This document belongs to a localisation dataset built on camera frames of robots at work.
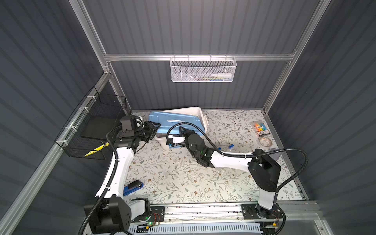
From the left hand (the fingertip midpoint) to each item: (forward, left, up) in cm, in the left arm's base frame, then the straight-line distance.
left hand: (159, 125), depth 77 cm
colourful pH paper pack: (+14, -70, -24) cm, 76 cm away
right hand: (+1, -13, -2) cm, 13 cm away
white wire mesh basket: (+64, -31, -4) cm, 71 cm away
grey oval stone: (-10, -70, -22) cm, 74 cm away
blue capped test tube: (-9, -38, -10) cm, 40 cm away
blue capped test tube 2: (-8, -40, -10) cm, 42 cm away
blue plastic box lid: (+9, -3, -5) cm, 11 cm away
